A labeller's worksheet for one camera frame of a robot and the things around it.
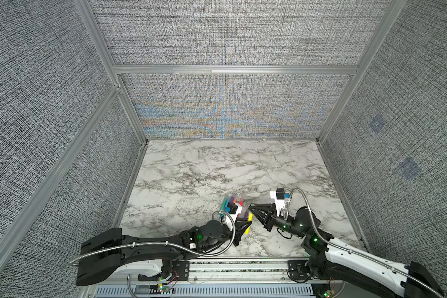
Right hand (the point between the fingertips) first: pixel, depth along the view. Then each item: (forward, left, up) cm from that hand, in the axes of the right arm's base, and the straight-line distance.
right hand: (250, 205), depth 68 cm
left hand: (-3, -1, -5) cm, 6 cm away
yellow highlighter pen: (-3, 0, -3) cm, 4 cm away
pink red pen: (+12, +1, -22) cm, 25 cm away
